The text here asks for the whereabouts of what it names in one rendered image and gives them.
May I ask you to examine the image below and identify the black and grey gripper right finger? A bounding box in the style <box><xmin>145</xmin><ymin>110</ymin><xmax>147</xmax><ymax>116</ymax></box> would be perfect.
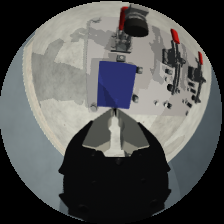
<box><xmin>114</xmin><ymin>108</ymin><xmax>171</xmax><ymax>172</ymax></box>

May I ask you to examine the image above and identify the dark blue flat plate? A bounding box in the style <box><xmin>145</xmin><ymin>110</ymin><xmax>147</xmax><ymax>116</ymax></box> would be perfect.
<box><xmin>97</xmin><ymin>61</ymin><xmax>137</xmax><ymax>109</ymax></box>

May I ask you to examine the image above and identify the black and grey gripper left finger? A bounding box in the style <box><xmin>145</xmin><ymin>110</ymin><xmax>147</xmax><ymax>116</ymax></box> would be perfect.
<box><xmin>58</xmin><ymin>108</ymin><xmax>114</xmax><ymax>175</ymax></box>

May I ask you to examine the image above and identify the grey fixture plate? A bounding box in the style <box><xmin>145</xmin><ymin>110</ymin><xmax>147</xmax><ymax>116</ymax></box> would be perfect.
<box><xmin>86</xmin><ymin>17</ymin><xmax>198</xmax><ymax>116</ymax></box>

